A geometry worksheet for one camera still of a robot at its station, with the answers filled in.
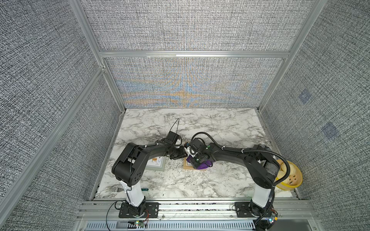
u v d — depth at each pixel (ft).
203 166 2.75
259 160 1.76
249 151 1.69
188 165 2.88
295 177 2.69
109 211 2.36
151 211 2.41
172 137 2.54
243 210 2.41
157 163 2.93
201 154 2.26
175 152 2.65
